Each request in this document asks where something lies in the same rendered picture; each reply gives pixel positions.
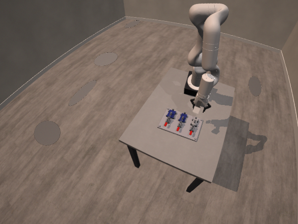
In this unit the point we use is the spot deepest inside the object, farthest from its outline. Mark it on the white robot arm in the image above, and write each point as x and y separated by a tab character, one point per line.
207	18

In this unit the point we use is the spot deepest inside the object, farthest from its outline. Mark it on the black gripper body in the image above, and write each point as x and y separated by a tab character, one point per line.
203	100

